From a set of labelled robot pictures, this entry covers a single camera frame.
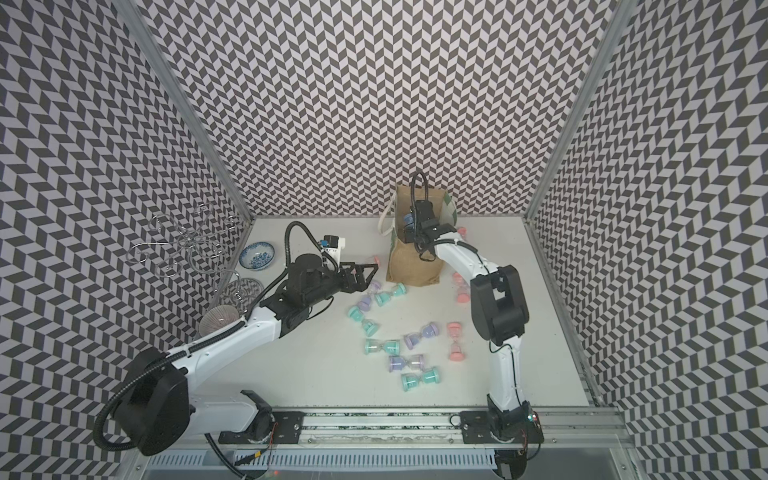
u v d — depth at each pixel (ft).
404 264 2.97
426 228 2.46
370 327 2.83
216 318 2.92
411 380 2.54
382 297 3.08
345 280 2.28
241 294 3.08
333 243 2.31
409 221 3.15
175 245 2.84
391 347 2.73
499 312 1.74
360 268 2.28
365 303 3.06
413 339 2.79
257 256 3.43
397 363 2.66
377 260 3.34
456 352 2.76
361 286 2.31
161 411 1.31
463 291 3.14
